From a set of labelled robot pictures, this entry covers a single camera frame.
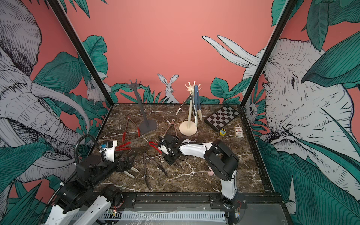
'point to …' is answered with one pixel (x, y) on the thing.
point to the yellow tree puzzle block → (222, 132)
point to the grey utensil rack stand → (149, 126)
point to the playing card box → (238, 132)
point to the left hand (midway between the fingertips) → (130, 151)
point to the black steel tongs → (159, 166)
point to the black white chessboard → (220, 119)
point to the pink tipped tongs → (211, 173)
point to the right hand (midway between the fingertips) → (166, 158)
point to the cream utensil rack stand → (189, 128)
